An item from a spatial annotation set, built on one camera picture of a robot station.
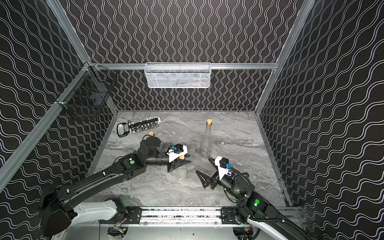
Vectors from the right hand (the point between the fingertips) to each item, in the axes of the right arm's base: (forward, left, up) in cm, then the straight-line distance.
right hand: (204, 164), depth 68 cm
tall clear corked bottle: (+16, -2, -5) cm, 17 cm away
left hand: (0, +5, +4) cm, 6 cm away
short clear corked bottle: (-2, +10, +6) cm, 11 cm away
